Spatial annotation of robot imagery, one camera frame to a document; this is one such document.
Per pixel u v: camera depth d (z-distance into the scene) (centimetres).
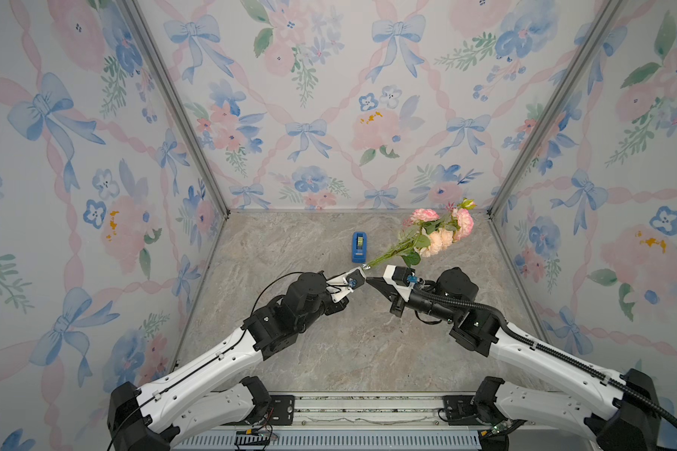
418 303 58
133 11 68
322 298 52
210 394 58
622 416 39
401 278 52
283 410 74
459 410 73
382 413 75
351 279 58
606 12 69
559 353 46
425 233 67
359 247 105
